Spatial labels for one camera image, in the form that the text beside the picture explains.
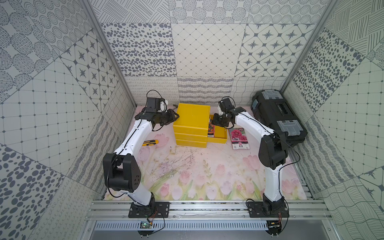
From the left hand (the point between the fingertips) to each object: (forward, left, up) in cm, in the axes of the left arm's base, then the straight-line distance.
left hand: (176, 114), depth 85 cm
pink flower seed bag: (-1, -41, -23) cm, 47 cm away
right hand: (+3, -23, -12) cm, 26 cm away
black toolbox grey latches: (+12, -62, -7) cm, 63 cm away
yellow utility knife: (-6, +19, -22) cm, 30 cm away
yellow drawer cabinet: (-9, -10, -1) cm, 13 cm away
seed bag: (-3, -21, -13) cm, 25 cm away
